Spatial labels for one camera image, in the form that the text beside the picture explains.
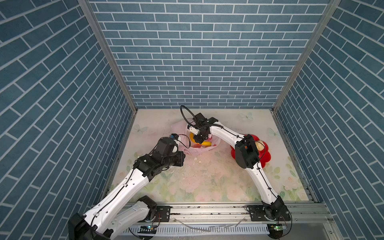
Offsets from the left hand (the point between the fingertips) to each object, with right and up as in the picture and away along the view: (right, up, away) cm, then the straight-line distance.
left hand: (186, 156), depth 75 cm
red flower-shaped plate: (+47, -4, +16) cm, 50 cm away
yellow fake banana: (+11, +4, +20) cm, 23 cm away
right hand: (+4, +6, +25) cm, 26 cm away
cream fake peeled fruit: (+44, +2, +16) cm, 47 cm away
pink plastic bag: (-2, +4, +13) cm, 14 cm away
